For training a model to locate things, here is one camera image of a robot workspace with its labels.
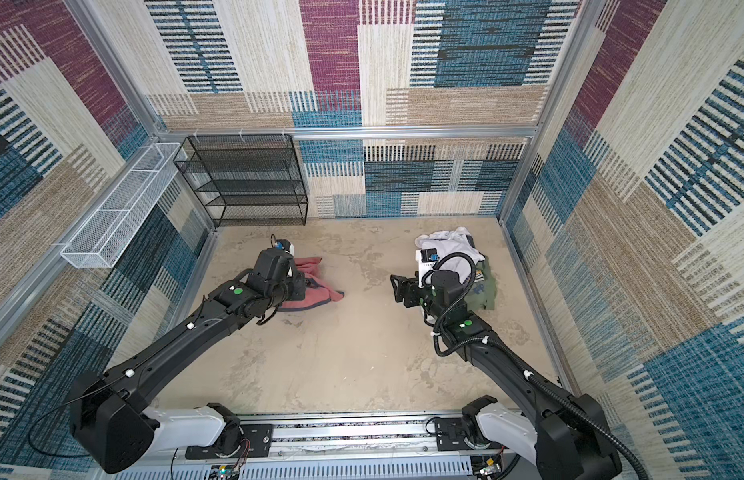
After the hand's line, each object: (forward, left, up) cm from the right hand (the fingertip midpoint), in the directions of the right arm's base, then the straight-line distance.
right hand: (404, 279), depth 81 cm
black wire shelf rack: (+45, +53, -1) cm, 70 cm away
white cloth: (+23, -21, -12) cm, 33 cm away
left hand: (+1, +27, +2) cm, 27 cm away
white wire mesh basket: (+4, +71, +16) cm, 73 cm away
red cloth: (+1, +24, -5) cm, 25 cm away
